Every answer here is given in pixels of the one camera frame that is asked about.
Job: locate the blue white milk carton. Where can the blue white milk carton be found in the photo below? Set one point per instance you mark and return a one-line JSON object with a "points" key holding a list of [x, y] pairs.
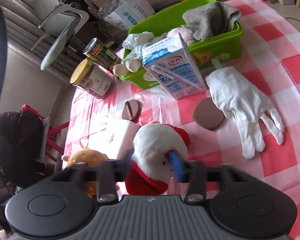
{"points": [[170, 62]]}

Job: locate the brown plain powder puff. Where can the brown plain powder puff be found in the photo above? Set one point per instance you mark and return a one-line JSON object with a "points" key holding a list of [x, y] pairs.
{"points": [[207, 115]]}

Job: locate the brown powder puff with strap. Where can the brown powder puff with strap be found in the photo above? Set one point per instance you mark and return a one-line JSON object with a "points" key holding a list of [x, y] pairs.
{"points": [[131, 110]]}

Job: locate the white red plush toy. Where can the white red plush toy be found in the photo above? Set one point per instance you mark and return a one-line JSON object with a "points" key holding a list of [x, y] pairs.
{"points": [[151, 171]]}

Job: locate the red stool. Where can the red stool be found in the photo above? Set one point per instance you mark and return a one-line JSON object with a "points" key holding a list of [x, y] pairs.
{"points": [[49, 134]]}

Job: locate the white office chair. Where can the white office chair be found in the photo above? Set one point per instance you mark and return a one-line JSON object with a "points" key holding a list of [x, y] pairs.
{"points": [[60, 20]]}

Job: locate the green plastic storage bin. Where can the green plastic storage bin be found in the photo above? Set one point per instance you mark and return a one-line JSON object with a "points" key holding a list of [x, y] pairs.
{"points": [[226, 46]]}

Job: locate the white paper shopping bag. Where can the white paper shopping bag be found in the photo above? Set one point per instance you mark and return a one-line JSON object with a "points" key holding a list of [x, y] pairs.
{"points": [[125, 14]]}

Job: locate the white fabric glove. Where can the white fabric glove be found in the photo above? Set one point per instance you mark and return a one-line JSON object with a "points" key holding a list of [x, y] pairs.
{"points": [[245, 105]]}

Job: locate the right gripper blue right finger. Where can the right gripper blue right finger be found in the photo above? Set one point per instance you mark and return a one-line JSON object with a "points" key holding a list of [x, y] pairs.
{"points": [[193, 173]]}

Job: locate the beige plush rabbit doll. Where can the beige plush rabbit doll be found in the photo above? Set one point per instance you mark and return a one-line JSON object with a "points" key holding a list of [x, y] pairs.
{"points": [[132, 62]]}

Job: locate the gold lid clear jar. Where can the gold lid clear jar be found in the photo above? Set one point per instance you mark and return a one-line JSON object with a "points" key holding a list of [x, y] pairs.
{"points": [[89, 77]]}

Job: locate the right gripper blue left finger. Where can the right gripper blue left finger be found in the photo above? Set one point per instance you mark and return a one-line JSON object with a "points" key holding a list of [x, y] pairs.
{"points": [[111, 172]]}

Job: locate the black drink can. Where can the black drink can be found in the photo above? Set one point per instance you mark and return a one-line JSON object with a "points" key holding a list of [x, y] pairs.
{"points": [[102, 55]]}

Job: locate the orange plush toy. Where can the orange plush toy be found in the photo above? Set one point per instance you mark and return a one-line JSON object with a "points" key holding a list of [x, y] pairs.
{"points": [[90, 157]]}

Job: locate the grey cloth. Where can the grey cloth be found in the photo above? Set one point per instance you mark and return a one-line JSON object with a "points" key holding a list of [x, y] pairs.
{"points": [[211, 20]]}

